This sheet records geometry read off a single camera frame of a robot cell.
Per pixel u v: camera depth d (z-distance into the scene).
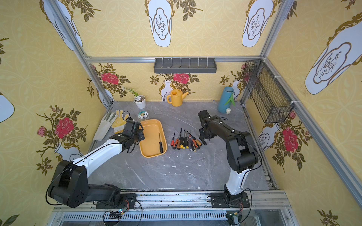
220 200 0.73
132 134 0.69
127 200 0.73
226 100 1.02
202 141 0.96
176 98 1.12
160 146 0.92
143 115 1.02
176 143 0.94
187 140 0.95
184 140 0.95
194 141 0.96
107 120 1.08
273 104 0.73
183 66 0.92
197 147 0.92
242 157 0.49
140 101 1.08
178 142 0.94
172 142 0.97
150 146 0.93
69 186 0.42
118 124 1.06
